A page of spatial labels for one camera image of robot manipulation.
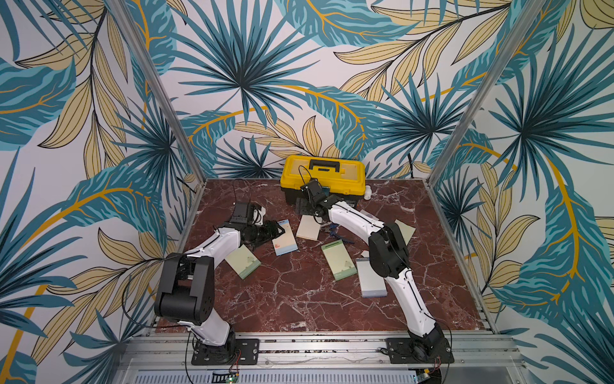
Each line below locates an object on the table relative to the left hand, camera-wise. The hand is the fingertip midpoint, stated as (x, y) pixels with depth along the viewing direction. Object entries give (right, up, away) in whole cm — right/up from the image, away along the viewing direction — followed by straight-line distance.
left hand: (278, 235), depth 90 cm
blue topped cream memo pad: (+2, -4, +7) cm, 9 cm away
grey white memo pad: (+34, -17, -5) cm, 39 cm away
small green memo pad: (-13, -10, 0) cm, 16 cm away
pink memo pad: (+38, +7, +17) cm, 43 cm away
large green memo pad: (+23, -10, +3) cm, 25 cm away
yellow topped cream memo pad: (+12, +2, +10) cm, 15 cm away
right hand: (+10, +12, +12) cm, 20 cm away
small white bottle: (+39, +16, +21) cm, 47 cm away
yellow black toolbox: (+25, +22, +5) cm, 34 cm away
